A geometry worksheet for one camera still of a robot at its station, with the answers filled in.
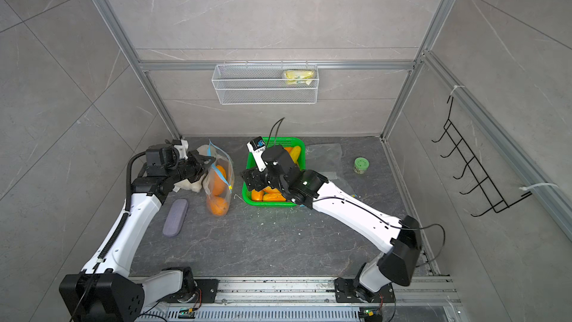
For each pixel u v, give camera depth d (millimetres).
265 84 1009
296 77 851
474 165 671
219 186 910
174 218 863
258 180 603
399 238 404
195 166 672
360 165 1036
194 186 951
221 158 836
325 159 1048
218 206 800
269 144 591
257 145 588
